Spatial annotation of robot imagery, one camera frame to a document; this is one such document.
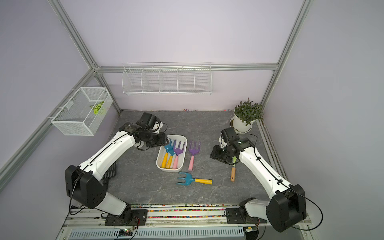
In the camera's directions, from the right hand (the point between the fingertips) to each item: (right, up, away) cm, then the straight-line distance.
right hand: (213, 156), depth 80 cm
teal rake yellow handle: (-28, +2, +14) cm, 31 cm away
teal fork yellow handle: (-14, -14, +5) cm, 20 cm away
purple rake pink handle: (-11, 0, +19) cm, 22 cm away
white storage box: (-19, +8, +18) cm, 28 cm away
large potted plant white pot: (+21, +23, +13) cm, 34 cm away
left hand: (-26, +7, 0) cm, 26 cm away
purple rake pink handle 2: (-22, -1, +16) cm, 27 cm away
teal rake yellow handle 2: (-25, -1, +16) cm, 30 cm away
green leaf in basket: (-64, +26, +1) cm, 69 cm away
